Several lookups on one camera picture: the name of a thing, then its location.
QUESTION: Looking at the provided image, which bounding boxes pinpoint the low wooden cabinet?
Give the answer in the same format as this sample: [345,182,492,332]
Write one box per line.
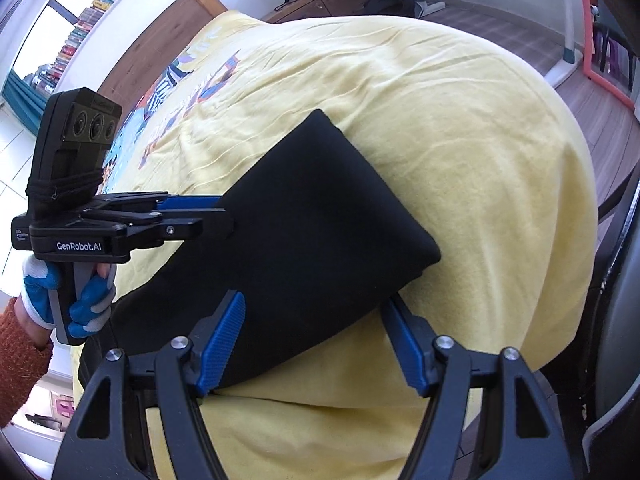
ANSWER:
[262,0,401,26]

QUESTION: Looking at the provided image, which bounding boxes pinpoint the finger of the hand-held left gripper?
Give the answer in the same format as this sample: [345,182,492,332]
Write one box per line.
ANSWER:
[80,207,236,251]
[92,191,226,213]

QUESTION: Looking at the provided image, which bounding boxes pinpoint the white desk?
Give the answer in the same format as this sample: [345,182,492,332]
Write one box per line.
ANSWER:
[405,0,583,86]

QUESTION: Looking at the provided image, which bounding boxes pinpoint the person's left hand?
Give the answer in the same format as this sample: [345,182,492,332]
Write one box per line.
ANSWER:
[20,257,118,339]

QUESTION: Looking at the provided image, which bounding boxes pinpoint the yellow printed blanket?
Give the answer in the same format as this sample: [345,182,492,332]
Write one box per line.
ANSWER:
[70,10,598,480]

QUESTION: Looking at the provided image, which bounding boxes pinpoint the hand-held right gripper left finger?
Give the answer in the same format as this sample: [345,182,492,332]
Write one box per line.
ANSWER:
[50,289,247,480]

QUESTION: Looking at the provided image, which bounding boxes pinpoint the person's left forearm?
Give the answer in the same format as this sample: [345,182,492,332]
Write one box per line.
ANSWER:
[0,297,55,431]

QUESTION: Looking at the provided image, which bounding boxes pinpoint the white wardrobe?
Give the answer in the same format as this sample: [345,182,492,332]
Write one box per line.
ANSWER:
[0,110,33,211]

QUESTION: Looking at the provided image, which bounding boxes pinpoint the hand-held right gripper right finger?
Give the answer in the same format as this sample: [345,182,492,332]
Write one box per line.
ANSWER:
[381,294,576,480]

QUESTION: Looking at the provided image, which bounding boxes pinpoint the black pants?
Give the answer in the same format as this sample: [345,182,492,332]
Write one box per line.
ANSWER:
[75,109,442,396]

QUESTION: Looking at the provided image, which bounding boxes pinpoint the red frame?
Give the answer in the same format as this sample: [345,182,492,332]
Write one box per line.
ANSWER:
[575,0,640,116]

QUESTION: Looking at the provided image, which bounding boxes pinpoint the black chair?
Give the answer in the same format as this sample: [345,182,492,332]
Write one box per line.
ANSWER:
[540,160,640,480]

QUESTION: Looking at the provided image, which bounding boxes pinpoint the row of books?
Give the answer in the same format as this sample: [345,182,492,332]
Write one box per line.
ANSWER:
[27,0,166,96]

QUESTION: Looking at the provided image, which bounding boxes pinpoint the wooden headboard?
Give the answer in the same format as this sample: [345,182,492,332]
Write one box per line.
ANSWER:
[102,0,231,111]

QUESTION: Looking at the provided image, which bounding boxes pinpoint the teal curtain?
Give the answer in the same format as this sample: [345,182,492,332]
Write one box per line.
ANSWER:
[0,70,48,126]

